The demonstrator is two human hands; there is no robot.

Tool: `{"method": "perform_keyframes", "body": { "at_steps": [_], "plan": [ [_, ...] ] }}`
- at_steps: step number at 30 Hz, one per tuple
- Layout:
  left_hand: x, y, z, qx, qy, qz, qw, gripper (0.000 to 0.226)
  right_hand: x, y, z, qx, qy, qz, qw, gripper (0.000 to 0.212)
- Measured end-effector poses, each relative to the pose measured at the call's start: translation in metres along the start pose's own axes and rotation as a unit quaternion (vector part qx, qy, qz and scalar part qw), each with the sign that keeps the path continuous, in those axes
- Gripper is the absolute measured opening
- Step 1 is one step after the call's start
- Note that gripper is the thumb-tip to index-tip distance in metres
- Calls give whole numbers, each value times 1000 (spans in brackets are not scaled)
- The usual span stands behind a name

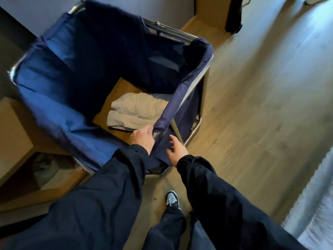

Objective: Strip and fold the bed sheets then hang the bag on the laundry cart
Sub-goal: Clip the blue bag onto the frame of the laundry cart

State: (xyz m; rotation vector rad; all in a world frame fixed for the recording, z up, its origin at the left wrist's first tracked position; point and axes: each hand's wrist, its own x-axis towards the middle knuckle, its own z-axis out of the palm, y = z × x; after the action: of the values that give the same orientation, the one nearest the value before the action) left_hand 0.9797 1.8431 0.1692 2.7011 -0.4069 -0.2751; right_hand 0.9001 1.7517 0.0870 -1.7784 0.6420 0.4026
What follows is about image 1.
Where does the dark grey backpack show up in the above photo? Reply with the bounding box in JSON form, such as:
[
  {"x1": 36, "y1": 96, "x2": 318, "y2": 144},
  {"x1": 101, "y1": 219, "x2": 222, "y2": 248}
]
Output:
[{"x1": 225, "y1": 0, "x2": 244, "y2": 34}]

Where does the white duvet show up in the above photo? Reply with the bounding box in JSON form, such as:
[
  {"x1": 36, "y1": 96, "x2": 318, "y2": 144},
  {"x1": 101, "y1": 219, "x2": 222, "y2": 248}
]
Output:
[{"x1": 111, "y1": 92, "x2": 170, "y2": 120}]

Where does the person's right forearm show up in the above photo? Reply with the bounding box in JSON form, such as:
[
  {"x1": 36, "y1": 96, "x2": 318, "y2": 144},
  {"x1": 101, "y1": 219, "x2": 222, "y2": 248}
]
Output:
[{"x1": 176, "y1": 155, "x2": 309, "y2": 250}]

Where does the white bed sheet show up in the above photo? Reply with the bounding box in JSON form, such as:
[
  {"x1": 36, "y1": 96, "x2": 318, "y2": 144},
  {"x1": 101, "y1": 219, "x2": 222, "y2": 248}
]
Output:
[{"x1": 106, "y1": 109, "x2": 161, "y2": 131}]

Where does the chrome metal cart frame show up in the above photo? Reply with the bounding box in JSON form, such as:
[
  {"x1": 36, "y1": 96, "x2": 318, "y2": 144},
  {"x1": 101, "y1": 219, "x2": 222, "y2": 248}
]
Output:
[{"x1": 8, "y1": 0, "x2": 214, "y2": 179}]

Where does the person's left hand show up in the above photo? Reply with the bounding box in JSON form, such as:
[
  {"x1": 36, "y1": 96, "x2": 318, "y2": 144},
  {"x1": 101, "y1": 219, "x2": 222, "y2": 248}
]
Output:
[{"x1": 130, "y1": 125, "x2": 155, "y2": 155}]

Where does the small wooden side table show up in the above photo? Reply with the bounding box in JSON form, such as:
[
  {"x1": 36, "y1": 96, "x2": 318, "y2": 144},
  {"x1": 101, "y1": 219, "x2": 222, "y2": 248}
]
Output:
[{"x1": 0, "y1": 97, "x2": 88, "y2": 214}]

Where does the person's left shoe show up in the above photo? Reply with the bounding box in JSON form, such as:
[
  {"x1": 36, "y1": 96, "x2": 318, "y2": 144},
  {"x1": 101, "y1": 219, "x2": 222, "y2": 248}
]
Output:
[{"x1": 166, "y1": 191, "x2": 180, "y2": 209}]

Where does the navy blue fabric laundry bag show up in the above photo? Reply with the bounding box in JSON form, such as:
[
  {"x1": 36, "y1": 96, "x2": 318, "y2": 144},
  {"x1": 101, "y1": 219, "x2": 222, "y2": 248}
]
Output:
[{"x1": 14, "y1": 0, "x2": 214, "y2": 172}]

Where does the person's right hand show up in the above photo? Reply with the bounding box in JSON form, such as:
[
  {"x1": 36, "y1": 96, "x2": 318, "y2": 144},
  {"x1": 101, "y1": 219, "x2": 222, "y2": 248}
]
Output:
[{"x1": 166, "y1": 134, "x2": 189, "y2": 167}]

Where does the quilted white mattress pad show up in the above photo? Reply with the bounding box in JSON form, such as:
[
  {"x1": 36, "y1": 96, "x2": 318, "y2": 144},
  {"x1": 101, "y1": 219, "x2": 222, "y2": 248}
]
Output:
[{"x1": 282, "y1": 147, "x2": 333, "y2": 250}]

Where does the person's left forearm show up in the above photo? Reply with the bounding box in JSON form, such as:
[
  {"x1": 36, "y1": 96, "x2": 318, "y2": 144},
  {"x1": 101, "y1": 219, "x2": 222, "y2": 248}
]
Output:
[{"x1": 4, "y1": 144, "x2": 149, "y2": 250}]

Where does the person's left leg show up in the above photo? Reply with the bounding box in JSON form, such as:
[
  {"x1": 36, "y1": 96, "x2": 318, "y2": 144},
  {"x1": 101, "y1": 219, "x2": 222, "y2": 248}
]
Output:
[{"x1": 142, "y1": 205, "x2": 187, "y2": 250}]

